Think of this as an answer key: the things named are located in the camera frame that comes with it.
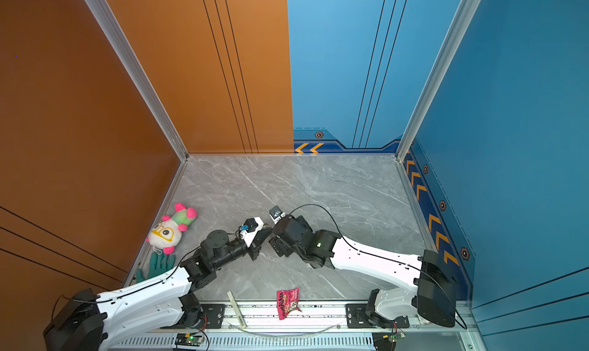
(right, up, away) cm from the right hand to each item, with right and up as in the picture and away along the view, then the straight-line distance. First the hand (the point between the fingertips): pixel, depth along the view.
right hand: (284, 231), depth 77 cm
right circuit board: (+32, -33, -7) cm, 46 cm away
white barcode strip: (-16, -26, -1) cm, 30 cm away
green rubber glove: (-47, -14, +7) cm, 50 cm away
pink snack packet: (+1, -23, -1) cm, 23 cm away
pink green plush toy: (-45, -3, +8) cm, 45 cm away
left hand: (-4, +1, -1) cm, 4 cm away
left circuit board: (-28, -32, -6) cm, 43 cm away
